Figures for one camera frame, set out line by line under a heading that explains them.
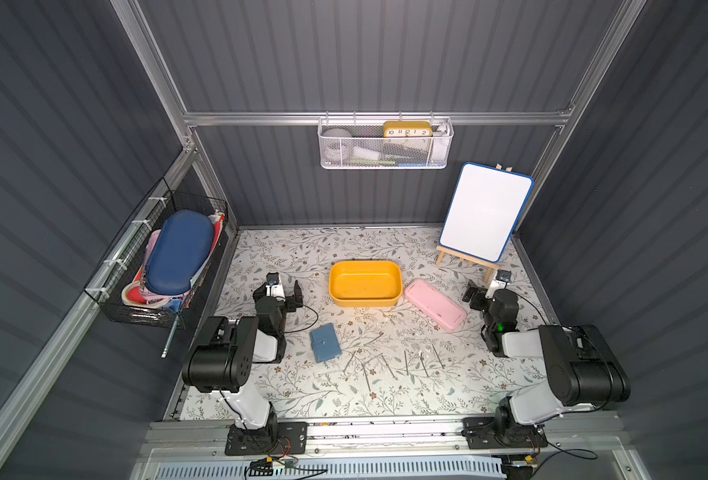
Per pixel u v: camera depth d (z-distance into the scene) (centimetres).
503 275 80
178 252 68
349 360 87
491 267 99
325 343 89
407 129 87
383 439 74
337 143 83
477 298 85
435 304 97
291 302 85
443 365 86
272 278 80
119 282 63
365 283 103
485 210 90
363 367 85
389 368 85
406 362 87
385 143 90
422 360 87
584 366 46
